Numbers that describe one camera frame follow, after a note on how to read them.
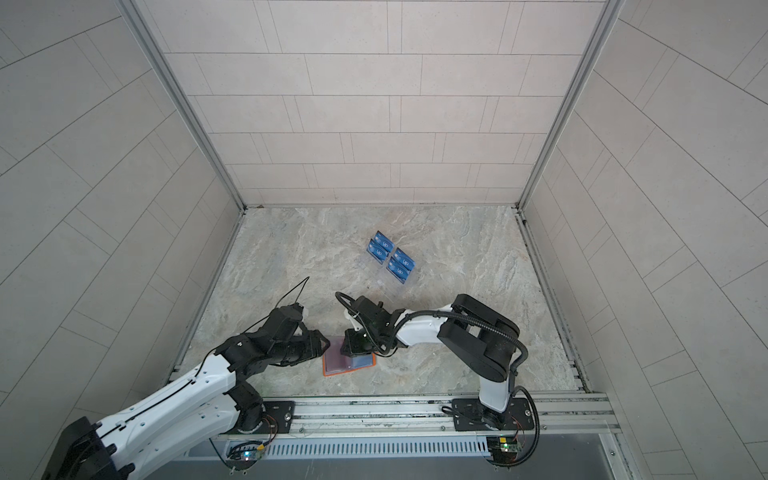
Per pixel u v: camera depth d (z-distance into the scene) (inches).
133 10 27.8
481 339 18.4
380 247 37.6
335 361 31.0
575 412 28.8
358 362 30.9
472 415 27.9
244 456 25.8
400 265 35.9
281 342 24.3
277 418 27.6
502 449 26.8
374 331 25.9
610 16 27.9
